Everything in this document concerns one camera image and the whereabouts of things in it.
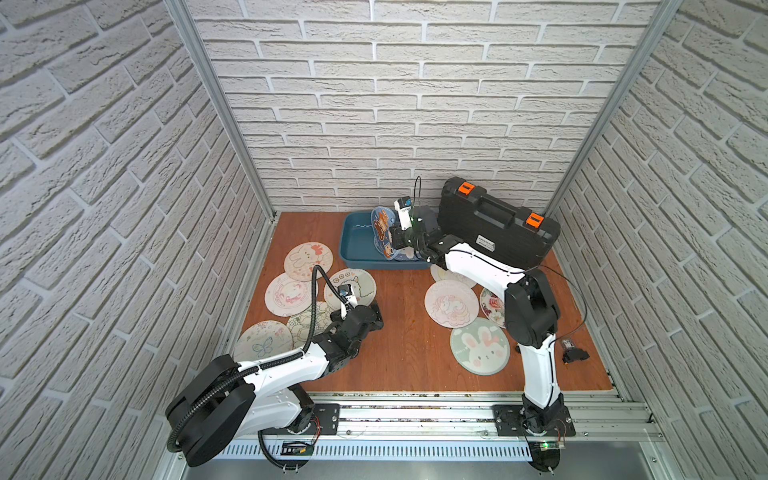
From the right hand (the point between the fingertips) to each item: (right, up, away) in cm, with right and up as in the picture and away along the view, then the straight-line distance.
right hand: (395, 226), depth 92 cm
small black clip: (+52, -38, -7) cm, 64 cm away
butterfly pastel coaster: (-40, -34, -4) cm, 53 cm away
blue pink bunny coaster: (+3, -9, +1) cm, 9 cm away
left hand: (-8, -23, -5) cm, 25 cm away
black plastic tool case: (+30, -1, -5) cm, 30 cm away
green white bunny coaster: (+26, -37, -5) cm, 45 cm away
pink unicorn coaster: (+18, -25, +3) cm, 31 cm away
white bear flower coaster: (-11, -20, +6) cm, 24 cm away
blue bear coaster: (-4, +2, +2) cm, 5 cm away
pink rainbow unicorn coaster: (-35, -23, +4) cm, 42 cm away
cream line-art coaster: (-29, -31, -2) cm, 43 cm away
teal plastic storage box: (-14, -8, +16) cm, 23 cm away
